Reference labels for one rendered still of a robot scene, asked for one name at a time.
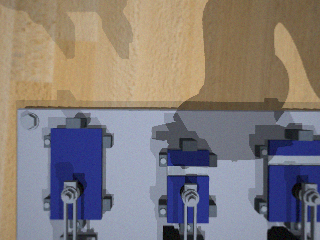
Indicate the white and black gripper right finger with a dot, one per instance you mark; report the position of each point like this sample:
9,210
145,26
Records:
280,233

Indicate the blue rectangular plate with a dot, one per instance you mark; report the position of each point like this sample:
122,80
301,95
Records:
77,154

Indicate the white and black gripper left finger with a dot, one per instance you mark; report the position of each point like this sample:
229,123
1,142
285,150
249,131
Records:
169,233

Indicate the blue rectangular block with slot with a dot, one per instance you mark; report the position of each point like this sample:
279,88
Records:
187,167
289,162

